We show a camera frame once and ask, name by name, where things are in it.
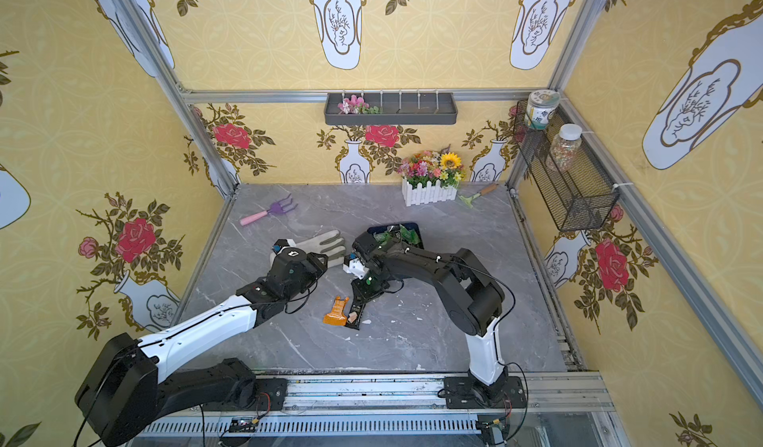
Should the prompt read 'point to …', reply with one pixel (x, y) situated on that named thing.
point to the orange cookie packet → (337, 317)
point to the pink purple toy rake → (281, 206)
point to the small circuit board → (243, 424)
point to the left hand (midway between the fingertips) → (318, 256)
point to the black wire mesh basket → (579, 196)
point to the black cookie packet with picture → (354, 316)
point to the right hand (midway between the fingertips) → (363, 292)
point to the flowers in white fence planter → (430, 177)
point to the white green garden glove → (320, 245)
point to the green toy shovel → (468, 200)
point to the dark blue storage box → (406, 231)
